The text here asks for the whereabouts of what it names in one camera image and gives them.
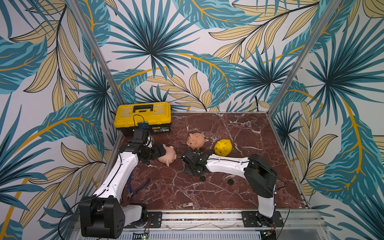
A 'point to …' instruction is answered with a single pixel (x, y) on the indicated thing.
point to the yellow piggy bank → (223, 147)
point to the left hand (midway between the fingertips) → (159, 155)
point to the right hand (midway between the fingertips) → (187, 170)
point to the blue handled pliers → (130, 194)
